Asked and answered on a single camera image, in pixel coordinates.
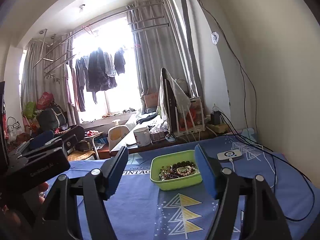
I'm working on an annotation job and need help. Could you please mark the yellow crystal bead bracelet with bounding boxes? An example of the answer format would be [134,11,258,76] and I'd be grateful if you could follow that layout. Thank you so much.
[176,166,196,177]

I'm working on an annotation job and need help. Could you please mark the dark purple bead bracelet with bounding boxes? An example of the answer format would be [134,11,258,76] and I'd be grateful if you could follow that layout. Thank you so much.
[162,171,181,181]

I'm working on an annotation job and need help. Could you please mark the dark red wooden bead bracelet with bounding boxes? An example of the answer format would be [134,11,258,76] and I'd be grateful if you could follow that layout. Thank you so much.
[171,161,197,170]

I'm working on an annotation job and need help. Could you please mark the person left hand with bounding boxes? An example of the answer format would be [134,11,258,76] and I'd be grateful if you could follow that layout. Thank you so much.
[0,181,50,240]

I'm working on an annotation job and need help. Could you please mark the white power bank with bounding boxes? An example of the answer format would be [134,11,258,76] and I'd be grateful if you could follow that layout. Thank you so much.
[217,149,242,161]

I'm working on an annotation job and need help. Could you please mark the dark duffel bag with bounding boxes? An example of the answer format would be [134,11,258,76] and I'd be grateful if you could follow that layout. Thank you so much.
[37,105,67,131]

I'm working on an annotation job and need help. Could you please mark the blue printed tablecloth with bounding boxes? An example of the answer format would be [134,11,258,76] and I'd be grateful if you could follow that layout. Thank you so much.
[44,134,316,240]

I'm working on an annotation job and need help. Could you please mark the white chair back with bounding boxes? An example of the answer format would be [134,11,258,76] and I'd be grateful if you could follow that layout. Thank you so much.
[108,125,130,152]

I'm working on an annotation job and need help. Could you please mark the green plastic tray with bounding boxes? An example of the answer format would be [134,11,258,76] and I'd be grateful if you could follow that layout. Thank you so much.
[150,150,202,191]

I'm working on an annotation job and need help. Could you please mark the white enamel mug red star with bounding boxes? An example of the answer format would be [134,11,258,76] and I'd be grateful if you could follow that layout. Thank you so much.
[133,127,151,147]

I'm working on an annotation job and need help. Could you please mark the black power adapter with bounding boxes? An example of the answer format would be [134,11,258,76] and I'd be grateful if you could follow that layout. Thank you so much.
[210,110,221,125]

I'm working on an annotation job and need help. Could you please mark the dark wooden desk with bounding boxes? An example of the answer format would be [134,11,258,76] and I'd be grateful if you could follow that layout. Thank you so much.
[109,122,218,156]

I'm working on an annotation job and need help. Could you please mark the left grey curtain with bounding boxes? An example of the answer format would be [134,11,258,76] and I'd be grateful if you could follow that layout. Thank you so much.
[21,33,80,126]

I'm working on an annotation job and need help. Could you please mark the grey curtain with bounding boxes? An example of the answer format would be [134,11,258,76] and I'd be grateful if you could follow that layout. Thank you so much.
[126,0,203,113]
[21,33,80,126]

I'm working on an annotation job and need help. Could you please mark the white wifi router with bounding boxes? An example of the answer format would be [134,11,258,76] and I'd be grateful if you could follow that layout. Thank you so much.
[174,97,206,137]

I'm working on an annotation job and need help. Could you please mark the dark hanging jacket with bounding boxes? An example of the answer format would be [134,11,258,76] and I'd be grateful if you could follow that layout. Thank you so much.
[87,48,117,92]

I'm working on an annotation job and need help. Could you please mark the cloth covered monitor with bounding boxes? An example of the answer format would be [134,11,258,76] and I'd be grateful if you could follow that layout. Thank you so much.
[157,68,191,137]

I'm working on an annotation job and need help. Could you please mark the right grey curtain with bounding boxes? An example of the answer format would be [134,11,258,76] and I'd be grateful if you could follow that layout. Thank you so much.
[126,0,203,113]

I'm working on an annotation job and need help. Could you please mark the ceiling drying rack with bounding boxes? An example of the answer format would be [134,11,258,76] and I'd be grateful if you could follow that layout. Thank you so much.
[31,0,169,83]

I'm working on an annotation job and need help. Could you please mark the black cable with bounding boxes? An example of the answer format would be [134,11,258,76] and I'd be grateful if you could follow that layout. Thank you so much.
[192,0,316,222]

